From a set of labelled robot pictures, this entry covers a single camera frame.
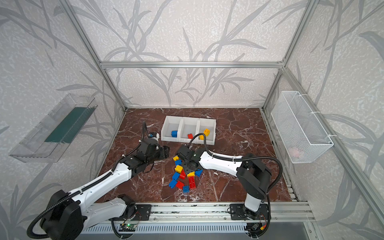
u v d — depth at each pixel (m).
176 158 0.92
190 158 0.64
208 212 0.75
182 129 1.04
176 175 0.85
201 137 0.74
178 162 0.91
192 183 0.83
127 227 0.71
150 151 0.64
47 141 0.63
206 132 1.02
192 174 0.84
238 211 0.74
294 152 0.73
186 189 0.80
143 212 0.74
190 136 1.02
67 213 0.39
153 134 0.74
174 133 1.05
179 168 0.87
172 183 0.83
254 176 0.45
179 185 0.82
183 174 0.85
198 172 0.84
